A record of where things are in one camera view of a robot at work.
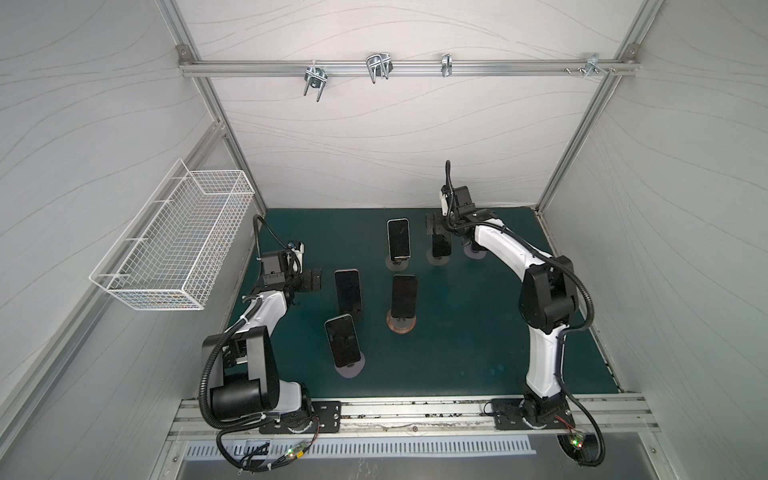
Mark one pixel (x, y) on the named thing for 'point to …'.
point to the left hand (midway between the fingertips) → (308, 266)
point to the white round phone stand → (396, 264)
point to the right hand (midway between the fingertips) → (444, 213)
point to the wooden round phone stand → (400, 326)
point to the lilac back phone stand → (471, 253)
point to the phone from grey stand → (441, 247)
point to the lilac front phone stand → (351, 370)
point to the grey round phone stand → (436, 261)
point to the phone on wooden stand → (404, 296)
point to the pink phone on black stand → (348, 290)
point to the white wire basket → (173, 250)
